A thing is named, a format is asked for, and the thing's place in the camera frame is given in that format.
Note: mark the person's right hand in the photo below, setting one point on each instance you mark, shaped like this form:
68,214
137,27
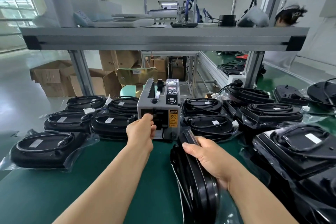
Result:
212,161

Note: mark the person's left hand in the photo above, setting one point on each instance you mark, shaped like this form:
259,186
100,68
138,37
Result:
141,133

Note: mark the group of bagged black lamps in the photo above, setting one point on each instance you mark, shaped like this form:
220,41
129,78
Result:
273,132

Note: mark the bagged black lamp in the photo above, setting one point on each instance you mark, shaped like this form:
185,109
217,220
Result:
66,100

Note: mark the unbagged black lamps with cables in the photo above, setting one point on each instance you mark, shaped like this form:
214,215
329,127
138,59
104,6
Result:
309,94

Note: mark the person's left forearm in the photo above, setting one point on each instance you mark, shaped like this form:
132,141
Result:
105,189

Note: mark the person's right forearm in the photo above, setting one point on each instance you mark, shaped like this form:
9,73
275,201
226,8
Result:
260,200

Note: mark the grey tape dispenser machine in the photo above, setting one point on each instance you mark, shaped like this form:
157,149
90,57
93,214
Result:
157,103

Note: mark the green round stool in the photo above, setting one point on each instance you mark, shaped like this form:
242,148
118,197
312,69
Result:
128,91

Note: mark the white power socket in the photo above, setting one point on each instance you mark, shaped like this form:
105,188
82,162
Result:
235,81

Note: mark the grey metal shelf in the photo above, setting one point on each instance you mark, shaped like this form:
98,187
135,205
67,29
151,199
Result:
162,38

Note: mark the white flat scale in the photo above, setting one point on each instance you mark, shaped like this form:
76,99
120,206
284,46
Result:
123,21

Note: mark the black phone on shelf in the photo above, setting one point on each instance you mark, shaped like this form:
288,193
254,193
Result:
184,24

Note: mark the white handset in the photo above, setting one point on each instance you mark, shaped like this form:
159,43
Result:
83,19

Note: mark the white box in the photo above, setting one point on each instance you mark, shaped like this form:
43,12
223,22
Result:
97,8

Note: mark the black cup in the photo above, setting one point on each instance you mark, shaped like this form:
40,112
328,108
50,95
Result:
227,20

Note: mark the grey barcode scanner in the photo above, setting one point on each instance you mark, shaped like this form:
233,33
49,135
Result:
253,17

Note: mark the window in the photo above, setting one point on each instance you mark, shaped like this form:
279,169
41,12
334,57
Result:
15,16

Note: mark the metal floor bracket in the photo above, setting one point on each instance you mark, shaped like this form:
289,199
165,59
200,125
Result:
29,133

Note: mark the grey wall electrical box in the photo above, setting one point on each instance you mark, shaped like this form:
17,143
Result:
329,3

